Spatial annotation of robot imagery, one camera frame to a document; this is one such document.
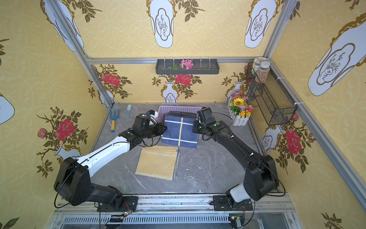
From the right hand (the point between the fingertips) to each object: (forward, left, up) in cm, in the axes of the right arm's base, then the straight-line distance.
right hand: (198, 124), depth 86 cm
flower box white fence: (+12, -27, -2) cm, 30 cm away
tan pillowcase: (-18, +24, -16) cm, 34 cm away
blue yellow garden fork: (+17, +66, -18) cm, 71 cm away
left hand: (-2, +21, +1) cm, 21 cm away
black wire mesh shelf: (+11, -43, +11) cm, 46 cm away
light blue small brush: (+25, +56, -17) cm, 64 cm away
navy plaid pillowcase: (-4, +11, -2) cm, 12 cm away
